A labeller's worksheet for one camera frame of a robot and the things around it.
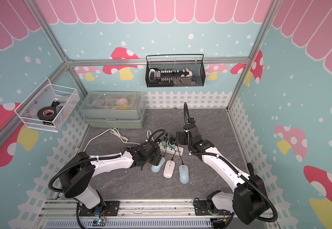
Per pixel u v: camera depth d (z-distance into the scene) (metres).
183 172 0.85
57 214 0.73
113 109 1.00
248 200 0.40
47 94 0.82
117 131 1.05
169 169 0.87
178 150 0.92
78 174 0.44
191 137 0.61
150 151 0.69
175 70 0.91
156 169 0.87
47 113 0.71
